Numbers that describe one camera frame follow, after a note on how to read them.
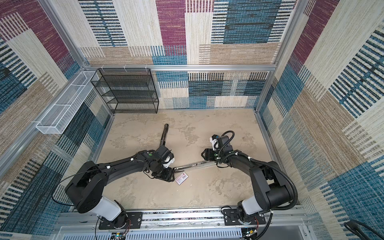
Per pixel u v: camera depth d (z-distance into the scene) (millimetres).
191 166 894
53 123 695
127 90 1105
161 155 710
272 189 443
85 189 438
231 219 729
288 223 733
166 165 781
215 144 831
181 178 857
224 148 716
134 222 733
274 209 448
